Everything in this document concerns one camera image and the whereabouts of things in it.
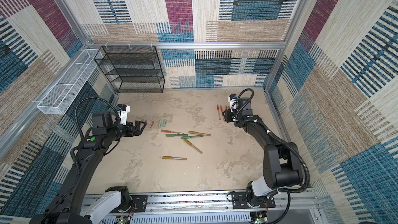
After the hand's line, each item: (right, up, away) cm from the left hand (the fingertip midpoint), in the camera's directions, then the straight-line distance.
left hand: (138, 121), depth 78 cm
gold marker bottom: (+13, -21, +10) cm, 27 cm away
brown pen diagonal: (+25, -15, +14) cm, 33 cm away
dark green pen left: (+16, -10, +18) cm, 26 cm away
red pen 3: (+48, +6, +32) cm, 58 cm away
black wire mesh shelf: (-17, +33, +33) cm, 50 cm away
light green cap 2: (+8, -4, +24) cm, 26 cm away
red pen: (+43, +5, +31) cm, 53 cm away
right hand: (+46, +2, +13) cm, 48 cm away
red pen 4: (+10, -9, +21) cm, 25 cm away
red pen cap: (+4, 0, -4) cm, 6 cm away
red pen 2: (+43, +3, +12) cm, 45 cm away
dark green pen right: (+25, -12, +18) cm, 33 cm away
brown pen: (+29, -9, +19) cm, 36 cm away
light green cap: (+5, -4, +24) cm, 25 cm away
